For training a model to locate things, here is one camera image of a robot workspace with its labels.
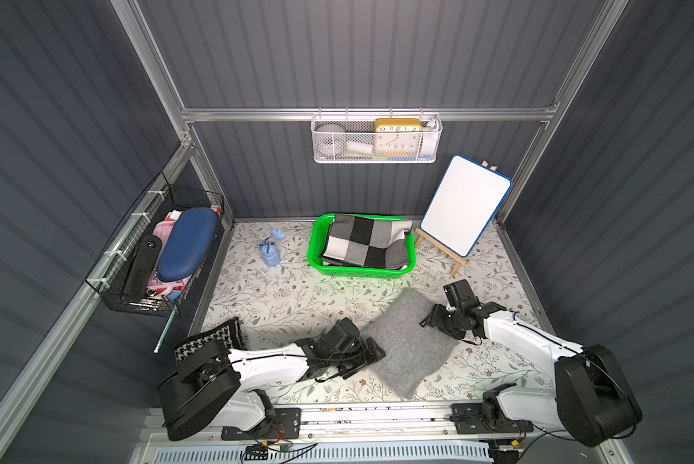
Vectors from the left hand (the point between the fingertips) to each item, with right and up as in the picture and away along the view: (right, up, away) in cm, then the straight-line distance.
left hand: (379, 365), depth 79 cm
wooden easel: (+29, +28, +20) cm, 45 cm away
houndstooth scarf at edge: (-44, +8, +6) cm, 45 cm away
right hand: (+19, +10, +10) cm, 24 cm away
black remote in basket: (-54, +26, -16) cm, 62 cm away
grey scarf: (+10, +2, +3) cm, 11 cm away
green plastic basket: (-21, +33, +24) cm, 46 cm away
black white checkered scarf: (-2, +34, +25) cm, 43 cm away
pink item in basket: (-52, +24, -13) cm, 58 cm away
